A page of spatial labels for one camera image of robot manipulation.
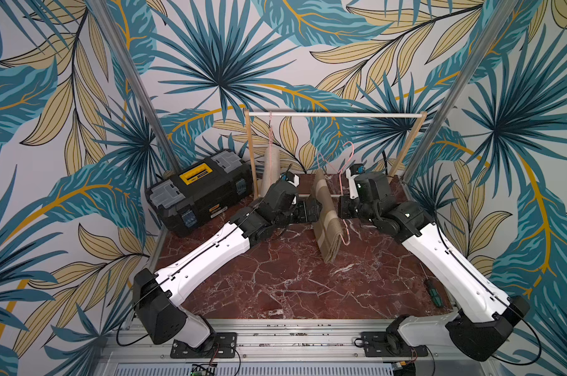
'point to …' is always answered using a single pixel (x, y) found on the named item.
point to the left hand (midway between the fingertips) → (310, 210)
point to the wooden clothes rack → (279, 113)
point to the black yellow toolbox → (203, 194)
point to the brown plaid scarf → (327, 227)
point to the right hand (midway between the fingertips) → (325, 206)
